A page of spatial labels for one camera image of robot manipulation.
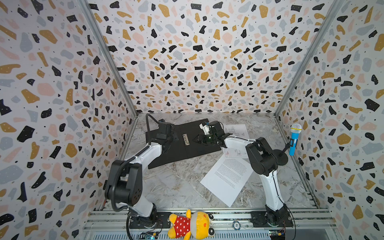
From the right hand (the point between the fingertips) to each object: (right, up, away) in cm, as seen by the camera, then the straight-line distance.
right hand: (191, 138), depth 95 cm
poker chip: (+24, -41, -22) cm, 52 cm away
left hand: (-10, +5, -3) cm, 11 cm away
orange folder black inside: (-5, -7, +8) cm, 12 cm away
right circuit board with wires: (+43, -44, -23) cm, 66 cm away
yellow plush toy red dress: (+4, -37, -28) cm, 47 cm away
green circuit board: (-18, -44, -24) cm, 53 cm away
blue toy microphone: (+56, +6, -16) cm, 59 cm away
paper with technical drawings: (+34, +5, +18) cm, 39 cm away
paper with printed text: (+22, -23, -7) cm, 32 cm away
